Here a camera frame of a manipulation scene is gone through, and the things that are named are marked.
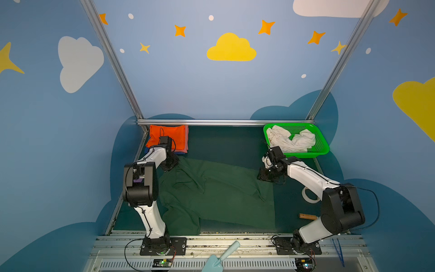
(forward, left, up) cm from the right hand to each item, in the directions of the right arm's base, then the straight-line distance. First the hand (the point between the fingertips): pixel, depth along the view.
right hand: (261, 175), depth 90 cm
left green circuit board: (-41, +46, -7) cm, 62 cm away
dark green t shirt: (-11, +36, -8) cm, 38 cm away
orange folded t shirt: (+29, +53, -1) cm, 61 cm away
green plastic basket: (+24, -40, -2) cm, 47 cm away
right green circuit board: (-38, -16, -8) cm, 42 cm away
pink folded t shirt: (+33, +47, 0) cm, 57 cm away
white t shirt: (+29, -30, -4) cm, 42 cm away
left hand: (+7, +49, -3) cm, 49 cm away
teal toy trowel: (-40, +23, -4) cm, 46 cm away
